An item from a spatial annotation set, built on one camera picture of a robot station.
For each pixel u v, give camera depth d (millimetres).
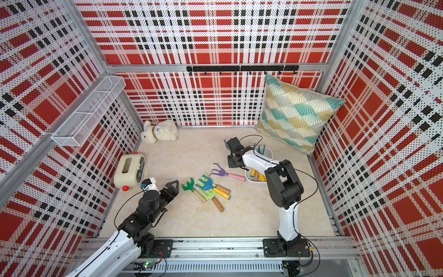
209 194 897
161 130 1067
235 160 784
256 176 948
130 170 888
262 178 929
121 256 568
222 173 991
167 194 718
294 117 907
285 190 509
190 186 932
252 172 951
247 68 893
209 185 907
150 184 727
